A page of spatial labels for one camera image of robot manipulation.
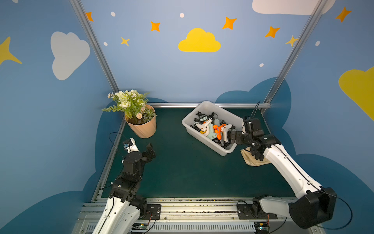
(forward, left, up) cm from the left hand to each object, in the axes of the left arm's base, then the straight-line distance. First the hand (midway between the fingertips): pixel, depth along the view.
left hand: (143, 145), depth 74 cm
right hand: (+11, -54, -3) cm, 55 cm away
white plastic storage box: (+35, -49, -13) cm, 61 cm away
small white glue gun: (+22, -48, -13) cm, 55 cm away
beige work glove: (+4, -64, -22) cm, 68 cm away
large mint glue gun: (+17, -39, -14) cm, 45 cm away
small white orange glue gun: (+26, -34, -15) cm, 45 cm away
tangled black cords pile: (+34, -33, -15) cm, 49 cm away
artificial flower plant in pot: (+24, +9, -5) cm, 26 cm away
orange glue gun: (+22, -43, -13) cm, 50 cm away
